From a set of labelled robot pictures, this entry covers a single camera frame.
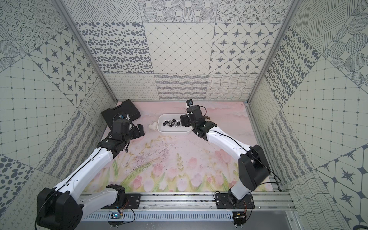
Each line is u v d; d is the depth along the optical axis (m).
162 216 0.70
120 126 0.60
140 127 0.78
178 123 1.04
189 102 0.73
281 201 0.75
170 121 1.07
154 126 1.01
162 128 1.04
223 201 0.73
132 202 0.73
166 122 1.07
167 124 1.05
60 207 0.38
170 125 1.05
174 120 1.07
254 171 0.44
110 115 1.05
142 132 0.76
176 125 1.04
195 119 0.63
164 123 1.06
